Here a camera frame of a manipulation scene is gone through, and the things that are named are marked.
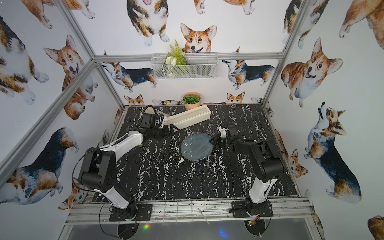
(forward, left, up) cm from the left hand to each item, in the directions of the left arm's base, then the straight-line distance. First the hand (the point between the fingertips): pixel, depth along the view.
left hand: (177, 130), depth 90 cm
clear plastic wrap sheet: (-4, -11, -13) cm, 17 cm away
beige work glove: (+29, +26, -14) cm, 41 cm away
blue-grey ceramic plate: (-4, -11, -13) cm, 17 cm away
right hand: (-2, -19, -8) cm, 20 cm away
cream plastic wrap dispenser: (+17, -5, -8) cm, 19 cm away
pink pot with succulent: (+26, -8, 0) cm, 27 cm away
